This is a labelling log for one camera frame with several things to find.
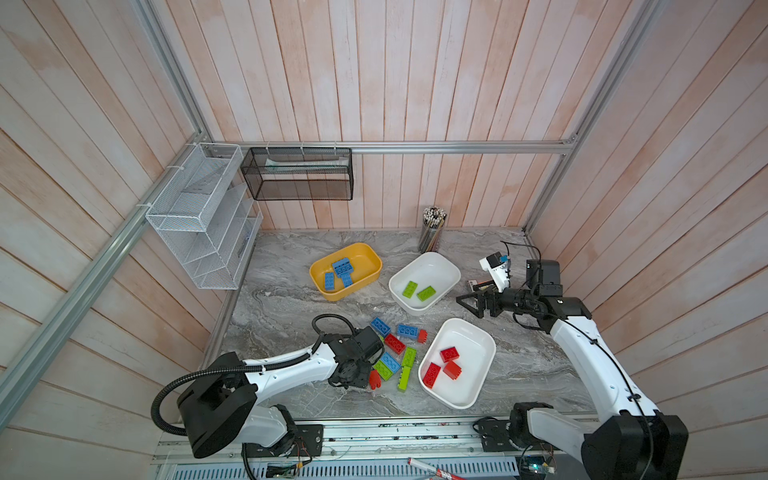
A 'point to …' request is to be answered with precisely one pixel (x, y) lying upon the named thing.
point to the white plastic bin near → (456, 363)
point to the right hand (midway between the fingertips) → (468, 292)
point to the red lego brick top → (449, 354)
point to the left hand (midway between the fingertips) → (354, 383)
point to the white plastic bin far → (421, 284)
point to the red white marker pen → (439, 472)
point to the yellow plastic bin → (367, 264)
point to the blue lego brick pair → (344, 269)
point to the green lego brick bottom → (403, 378)
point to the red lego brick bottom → (375, 379)
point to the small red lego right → (422, 336)
